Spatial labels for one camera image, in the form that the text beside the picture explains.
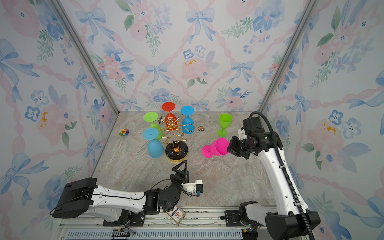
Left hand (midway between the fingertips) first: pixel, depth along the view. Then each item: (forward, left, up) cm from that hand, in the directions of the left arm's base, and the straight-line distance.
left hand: (183, 164), depth 70 cm
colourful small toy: (+33, +45, -19) cm, 59 cm away
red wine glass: (+18, +7, +10) cm, 22 cm away
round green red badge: (+38, -10, -20) cm, 44 cm away
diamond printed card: (-18, +3, -19) cm, 26 cm away
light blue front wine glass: (+9, +15, -1) cm, 18 cm away
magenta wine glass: (+8, -17, +2) cm, 19 cm away
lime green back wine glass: (+22, +17, +9) cm, 29 cm away
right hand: (+7, -21, +4) cm, 22 cm away
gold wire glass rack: (+19, +6, -19) cm, 27 cm away
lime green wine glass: (+32, -24, -5) cm, 41 cm away
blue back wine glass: (+23, -1, +1) cm, 23 cm away
